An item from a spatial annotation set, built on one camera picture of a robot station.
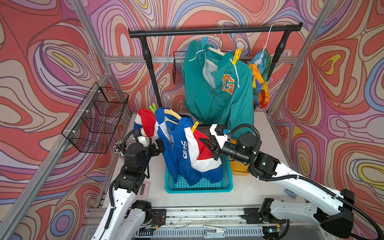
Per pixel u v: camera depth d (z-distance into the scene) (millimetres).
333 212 400
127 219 574
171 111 566
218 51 586
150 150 641
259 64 703
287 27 556
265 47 597
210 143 551
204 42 618
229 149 529
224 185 816
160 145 653
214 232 681
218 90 709
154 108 618
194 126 548
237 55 534
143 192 803
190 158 669
